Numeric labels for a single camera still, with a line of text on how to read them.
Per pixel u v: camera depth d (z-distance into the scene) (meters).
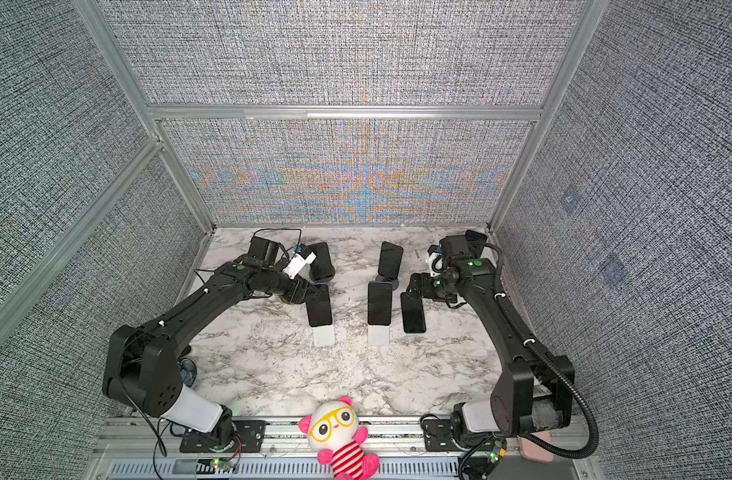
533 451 0.68
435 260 0.75
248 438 0.73
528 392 0.41
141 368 0.43
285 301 0.98
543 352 0.43
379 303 0.86
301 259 0.76
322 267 1.10
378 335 0.90
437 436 0.73
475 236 0.95
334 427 0.69
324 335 0.89
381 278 1.02
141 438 0.75
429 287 0.72
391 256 0.94
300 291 0.74
